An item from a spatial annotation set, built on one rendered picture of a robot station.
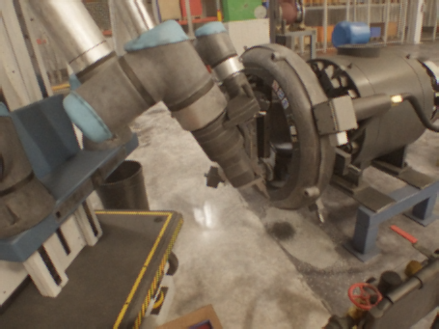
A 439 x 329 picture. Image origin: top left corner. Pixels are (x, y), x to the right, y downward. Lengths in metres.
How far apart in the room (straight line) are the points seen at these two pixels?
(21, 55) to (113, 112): 0.65
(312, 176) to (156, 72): 0.77
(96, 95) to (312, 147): 0.76
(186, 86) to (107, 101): 0.12
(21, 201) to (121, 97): 0.38
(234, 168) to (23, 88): 0.78
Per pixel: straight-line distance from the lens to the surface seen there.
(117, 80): 0.43
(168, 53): 0.43
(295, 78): 1.05
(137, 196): 1.70
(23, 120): 0.95
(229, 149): 0.49
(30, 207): 0.73
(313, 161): 1.04
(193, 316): 0.73
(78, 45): 0.57
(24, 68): 1.06
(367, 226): 1.45
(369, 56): 1.53
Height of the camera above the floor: 1.06
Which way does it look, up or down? 26 degrees down
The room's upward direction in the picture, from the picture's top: 7 degrees counter-clockwise
